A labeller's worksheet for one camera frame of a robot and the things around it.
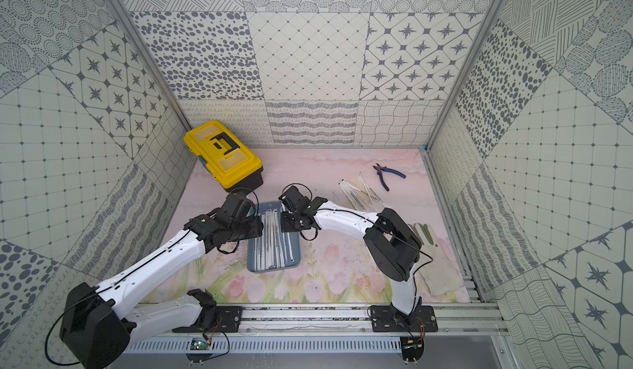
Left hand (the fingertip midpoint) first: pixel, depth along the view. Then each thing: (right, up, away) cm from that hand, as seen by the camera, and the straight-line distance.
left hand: (257, 222), depth 82 cm
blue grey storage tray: (+12, -7, +7) cm, 15 cm away
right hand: (+10, -3, +6) cm, 12 cm away
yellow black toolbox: (-11, +19, +9) cm, 23 cm away
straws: (+3, -11, +6) cm, 13 cm away
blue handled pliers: (+48, +17, +29) cm, 59 cm away
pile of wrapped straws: (+39, +7, +22) cm, 45 cm away
